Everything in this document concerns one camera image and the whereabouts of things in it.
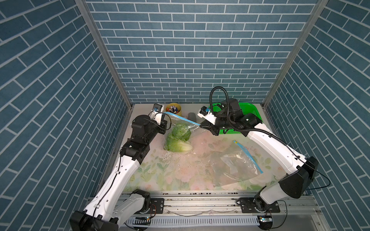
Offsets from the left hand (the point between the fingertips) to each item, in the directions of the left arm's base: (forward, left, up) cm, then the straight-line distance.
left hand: (167, 114), depth 72 cm
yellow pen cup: (+23, 0, -20) cm, 31 cm away
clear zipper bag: (-1, -3, -3) cm, 5 cm away
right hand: (-3, -19, -4) cm, 19 cm away
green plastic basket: (+28, -53, -23) cm, 64 cm away
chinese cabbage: (-6, -7, -7) cm, 12 cm away
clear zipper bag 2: (-13, -38, -32) cm, 51 cm away
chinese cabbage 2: (-6, -2, -20) cm, 20 cm away
